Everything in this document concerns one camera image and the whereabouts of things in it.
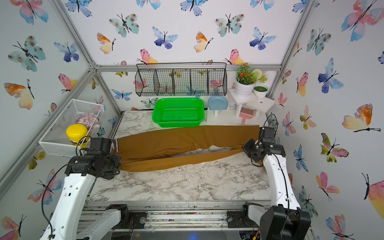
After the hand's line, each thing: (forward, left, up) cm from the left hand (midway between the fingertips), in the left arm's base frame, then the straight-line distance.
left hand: (121, 161), depth 73 cm
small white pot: (+47, -80, +3) cm, 93 cm away
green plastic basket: (+53, -22, -19) cm, 61 cm away
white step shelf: (+42, -81, -5) cm, 91 cm away
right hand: (+7, -63, -1) cm, 64 cm away
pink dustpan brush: (+47, -75, -17) cm, 90 cm away
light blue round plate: (+45, -52, -4) cm, 69 cm away
